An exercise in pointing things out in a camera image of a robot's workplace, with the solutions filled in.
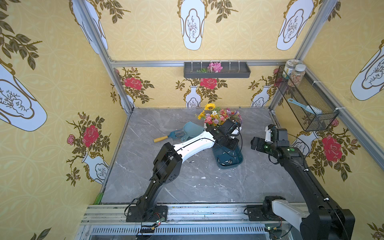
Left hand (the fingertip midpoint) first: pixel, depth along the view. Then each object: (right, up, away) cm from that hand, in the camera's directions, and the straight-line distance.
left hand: (230, 141), depth 87 cm
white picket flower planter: (-10, +15, +6) cm, 19 cm away
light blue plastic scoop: (-23, +6, +24) cm, 34 cm away
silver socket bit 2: (+1, -13, +5) cm, 14 cm away
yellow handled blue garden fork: (-35, +3, +19) cm, 40 cm away
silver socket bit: (-4, -14, +3) cm, 15 cm away
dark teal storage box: (-1, -11, +5) cm, 12 cm away
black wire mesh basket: (+41, +27, -6) cm, 50 cm away
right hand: (+17, 0, -4) cm, 17 cm away
